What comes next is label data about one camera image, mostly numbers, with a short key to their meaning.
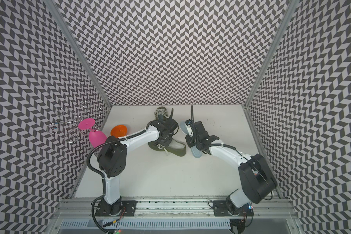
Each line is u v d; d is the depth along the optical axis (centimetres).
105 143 47
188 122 77
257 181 43
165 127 68
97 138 75
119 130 99
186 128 79
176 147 94
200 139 66
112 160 50
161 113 102
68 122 82
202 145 64
